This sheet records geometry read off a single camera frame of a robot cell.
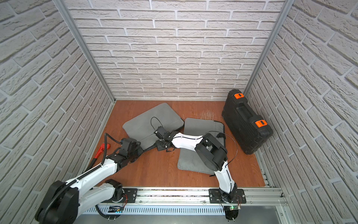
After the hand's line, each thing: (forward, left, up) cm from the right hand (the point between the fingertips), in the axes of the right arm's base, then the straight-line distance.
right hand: (162, 144), depth 92 cm
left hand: (-2, +11, +3) cm, 12 cm away
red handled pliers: (-2, +41, 0) cm, 41 cm away
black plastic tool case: (-3, -52, +18) cm, 55 cm away
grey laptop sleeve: (-12, -17, +1) cm, 21 cm away
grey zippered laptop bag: (+13, +14, +3) cm, 20 cm away
